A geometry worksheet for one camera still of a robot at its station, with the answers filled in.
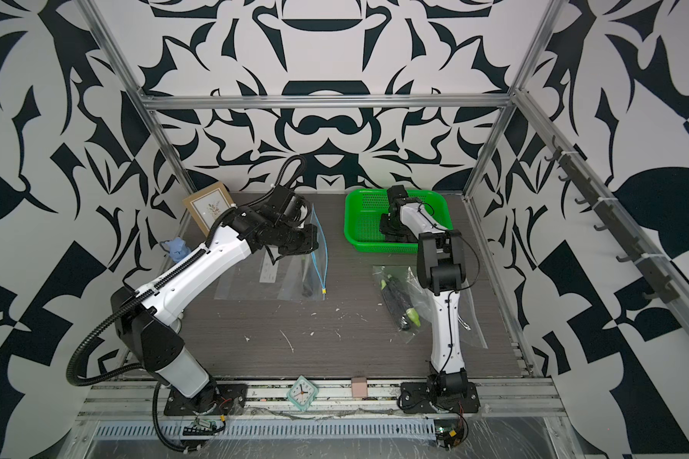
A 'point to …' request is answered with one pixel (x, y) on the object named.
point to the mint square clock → (302, 393)
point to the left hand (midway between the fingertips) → (317, 239)
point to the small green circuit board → (206, 424)
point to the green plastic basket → (363, 213)
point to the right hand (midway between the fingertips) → (388, 224)
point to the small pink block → (359, 386)
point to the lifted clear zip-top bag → (419, 298)
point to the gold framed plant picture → (205, 205)
